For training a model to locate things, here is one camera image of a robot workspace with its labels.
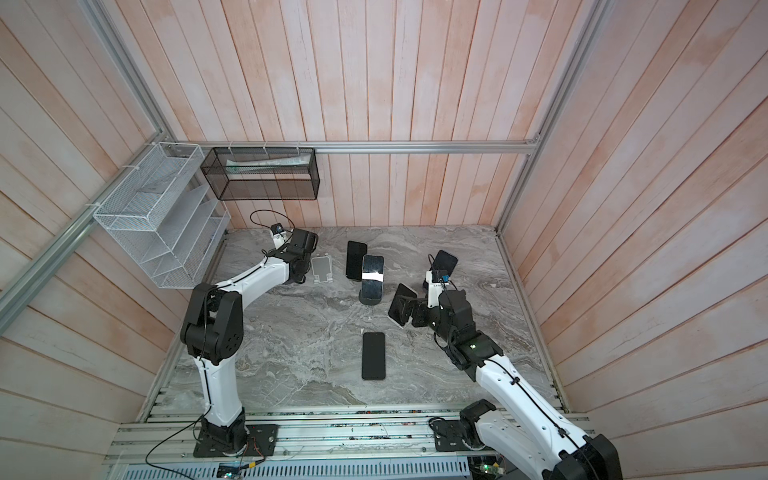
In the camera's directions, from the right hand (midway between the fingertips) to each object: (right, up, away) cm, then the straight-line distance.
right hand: (411, 296), depth 80 cm
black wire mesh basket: (-50, +41, +24) cm, 69 cm away
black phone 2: (-17, +10, +16) cm, 26 cm away
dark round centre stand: (-13, -3, +17) cm, 21 cm away
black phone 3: (-4, -3, -8) cm, 9 cm away
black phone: (-11, -19, +9) cm, 24 cm away
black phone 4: (+12, +8, +16) cm, 21 cm away
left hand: (-40, +11, +17) cm, 45 cm away
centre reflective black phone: (-11, +7, +16) cm, 20 cm away
